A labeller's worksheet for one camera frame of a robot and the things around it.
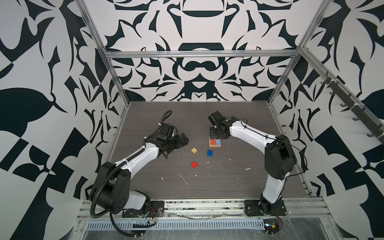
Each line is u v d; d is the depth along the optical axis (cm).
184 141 79
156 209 74
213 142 96
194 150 94
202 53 93
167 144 67
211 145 95
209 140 97
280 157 49
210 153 93
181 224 65
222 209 76
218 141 96
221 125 67
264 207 66
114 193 42
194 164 89
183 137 80
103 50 89
